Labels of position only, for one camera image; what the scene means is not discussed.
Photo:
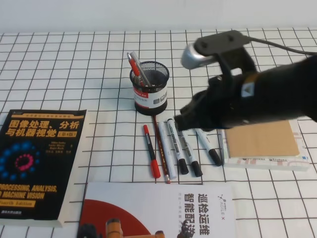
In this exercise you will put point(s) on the red gel pen in holder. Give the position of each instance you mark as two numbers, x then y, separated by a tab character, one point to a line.
134	67

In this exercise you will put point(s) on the silver pen in holder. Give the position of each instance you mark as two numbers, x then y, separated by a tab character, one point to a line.
138	64

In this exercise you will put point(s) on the white red robotics brochure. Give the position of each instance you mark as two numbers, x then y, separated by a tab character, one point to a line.
152	210

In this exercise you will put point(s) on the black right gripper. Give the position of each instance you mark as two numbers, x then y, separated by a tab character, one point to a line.
220	106

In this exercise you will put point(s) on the black-capped whiteboard marker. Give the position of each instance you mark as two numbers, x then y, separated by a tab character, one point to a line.
177	147
207	144
190	153

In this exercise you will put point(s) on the middle black-capped whiteboard marker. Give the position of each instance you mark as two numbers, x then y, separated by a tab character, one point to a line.
190	153

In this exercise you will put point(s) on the black mesh pen holder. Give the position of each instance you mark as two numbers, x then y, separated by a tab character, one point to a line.
151	101

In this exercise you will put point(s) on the red black marker pen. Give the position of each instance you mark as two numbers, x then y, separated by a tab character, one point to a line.
153	164

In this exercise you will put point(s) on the dark red pencil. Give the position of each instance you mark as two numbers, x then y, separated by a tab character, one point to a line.
161	150

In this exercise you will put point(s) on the right black-capped whiteboard marker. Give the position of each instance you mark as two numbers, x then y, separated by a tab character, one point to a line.
207	144

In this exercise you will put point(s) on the brown kraft notebook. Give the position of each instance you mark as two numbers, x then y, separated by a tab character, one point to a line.
261	140

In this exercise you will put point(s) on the left black-capped whiteboard marker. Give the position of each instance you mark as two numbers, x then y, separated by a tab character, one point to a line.
177	147

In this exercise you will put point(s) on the white marker without cap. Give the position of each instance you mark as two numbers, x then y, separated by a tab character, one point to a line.
167	150

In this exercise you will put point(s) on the black image processing textbook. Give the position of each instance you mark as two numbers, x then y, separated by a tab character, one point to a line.
38	151

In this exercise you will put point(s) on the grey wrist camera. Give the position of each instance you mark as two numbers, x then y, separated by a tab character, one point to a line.
205	49

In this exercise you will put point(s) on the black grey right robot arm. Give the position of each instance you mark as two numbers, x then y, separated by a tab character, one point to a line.
281	93

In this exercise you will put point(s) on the white book under notebook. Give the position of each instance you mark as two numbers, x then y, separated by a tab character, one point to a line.
290	163

